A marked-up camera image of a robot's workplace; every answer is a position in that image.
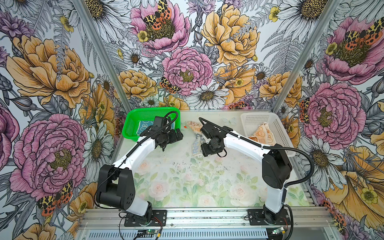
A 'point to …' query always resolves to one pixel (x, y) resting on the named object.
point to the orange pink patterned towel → (263, 135)
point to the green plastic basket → (133, 116)
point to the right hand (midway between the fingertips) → (209, 156)
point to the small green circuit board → (279, 230)
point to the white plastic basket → (251, 121)
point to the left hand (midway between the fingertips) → (176, 142)
